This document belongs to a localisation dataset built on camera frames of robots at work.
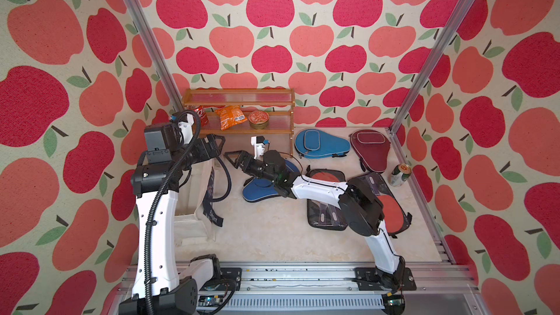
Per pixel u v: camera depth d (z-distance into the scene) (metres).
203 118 0.99
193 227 0.72
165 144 0.46
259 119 0.99
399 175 0.91
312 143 1.11
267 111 1.18
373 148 1.10
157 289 0.36
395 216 0.88
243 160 0.73
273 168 0.67
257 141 0.78
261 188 0.77
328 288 0.74
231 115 1.01
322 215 0.87
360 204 0.56
